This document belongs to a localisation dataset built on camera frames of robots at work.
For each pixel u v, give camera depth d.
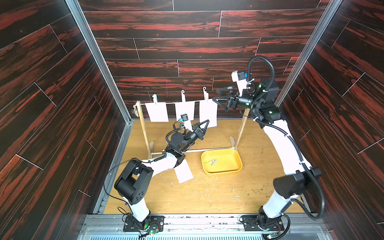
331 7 0.66
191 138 0.69
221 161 0.96
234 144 0.99
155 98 0.63
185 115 0.68
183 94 0.65
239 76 0.53
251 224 0.73
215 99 0.58
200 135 0.68
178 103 0.68
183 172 0.91
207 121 0.73
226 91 0.62
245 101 0.57
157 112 0.72
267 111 0.51
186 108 0.70
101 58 0.84
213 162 0.96
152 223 0.73
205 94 0.67
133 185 0.46
